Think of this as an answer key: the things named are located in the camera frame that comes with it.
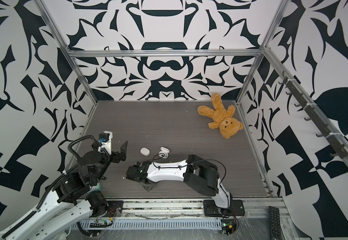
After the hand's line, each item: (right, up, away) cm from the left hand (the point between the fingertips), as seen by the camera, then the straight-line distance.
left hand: (116, 138), depth 68 cm
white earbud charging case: (+20, -12, +23) cm, 33 cm away
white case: (+9, -11, +24) cm, 28 cm away
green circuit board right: (+52, -41, +3) cm, 66 cm away
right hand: (+14, -26, +14) cm, 32 cm away
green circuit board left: (-8, -39, +1) cm, 40 cm away
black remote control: (+73, -39, +2) cm, 83 cm away
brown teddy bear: (+61, +4, +28) cm, 67 cm away
